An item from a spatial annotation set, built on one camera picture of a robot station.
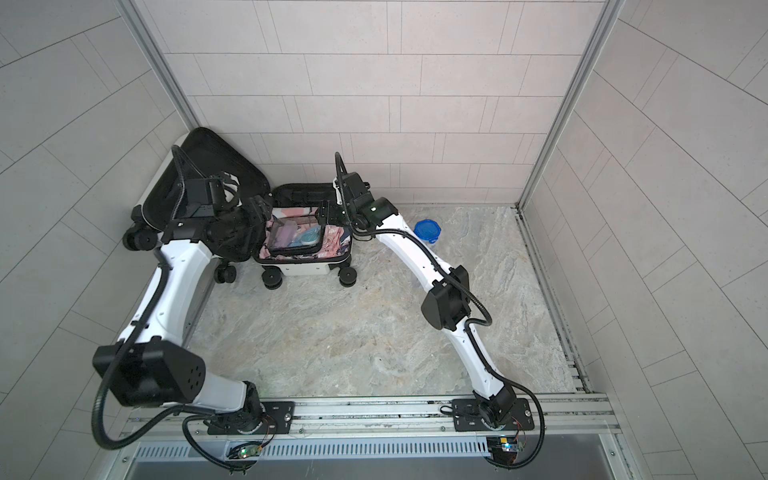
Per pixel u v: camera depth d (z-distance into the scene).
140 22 0.73
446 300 0.55
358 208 0.65
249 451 0.64
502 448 0.68
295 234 0.99
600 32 0.74
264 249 0.94
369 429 0.71
